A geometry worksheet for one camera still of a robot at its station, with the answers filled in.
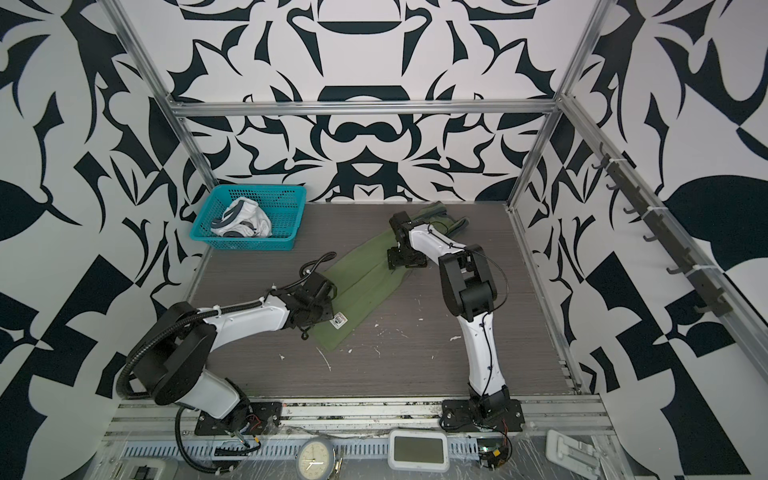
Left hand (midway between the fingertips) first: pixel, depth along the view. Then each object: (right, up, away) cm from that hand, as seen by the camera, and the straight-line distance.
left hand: (327, 307), depth 92 cm
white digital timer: (+23, -26, -25) cm, 43 cm away
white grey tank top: (-29, +27, +8) cm, 41 cm away
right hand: (+24, +14, +11) cm, 30 cm away
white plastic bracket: (+60, -28, -24) cm, 70 cm away
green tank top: (+11, +7, +4) cm, 14 cm away
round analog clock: (+2, -27, -26) cm, 37 cm away
